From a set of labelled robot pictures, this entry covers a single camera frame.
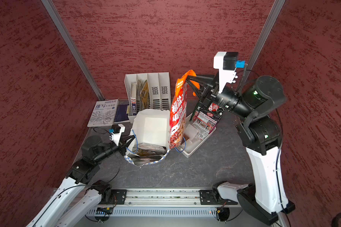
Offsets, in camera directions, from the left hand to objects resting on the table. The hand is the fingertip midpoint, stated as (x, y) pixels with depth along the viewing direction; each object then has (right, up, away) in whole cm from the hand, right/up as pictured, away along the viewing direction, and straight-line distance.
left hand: (134, 138), depth 70 cm
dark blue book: (-22, +12, +40) cm, 48 cm away
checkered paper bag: (+5, +4, +22) cm, 23 cm away
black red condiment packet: (+42, +9, +24) cm, 50 cm away
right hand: (+23, +22, -29) cm, 44 cm away
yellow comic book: (-2, +27, +33) cm, 43 cm away
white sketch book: (-36, +12, +40) cm, 55 cm away
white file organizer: (+8, +32, +45) cm, 56 cm away
